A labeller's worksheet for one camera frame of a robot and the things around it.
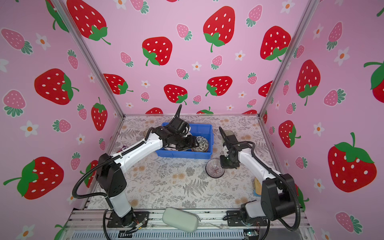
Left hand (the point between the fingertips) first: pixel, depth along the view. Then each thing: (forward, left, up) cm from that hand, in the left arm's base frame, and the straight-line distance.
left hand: (197, 145), depth 81 cm
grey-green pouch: (-33, +7, -16) cm, 37 cm away
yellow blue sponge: (-18, -33, -14) cm, 40 cm away
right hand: (-6, -15, -11) cm, 20 cm away
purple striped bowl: (-6, -10, -16) cm, 20 cm away
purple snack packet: (+8, +50, -16) cm, 53 cm away
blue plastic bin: (+25, -6, -17) cm, 31 cm away
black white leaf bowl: (+9, -4, -12) cm, 15 cm away
